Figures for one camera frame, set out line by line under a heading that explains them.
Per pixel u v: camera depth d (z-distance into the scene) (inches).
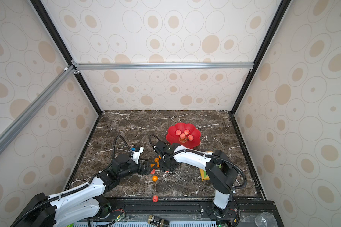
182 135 39.8
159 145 27.0
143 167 27.8
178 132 40.5
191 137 39.4
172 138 40.5
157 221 26.9
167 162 27.9
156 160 35.9
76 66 35.5
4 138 21.0
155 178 32.8
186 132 40.5
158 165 30.5
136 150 28.2
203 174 33.6
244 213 29.2
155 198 29.9
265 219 28.0
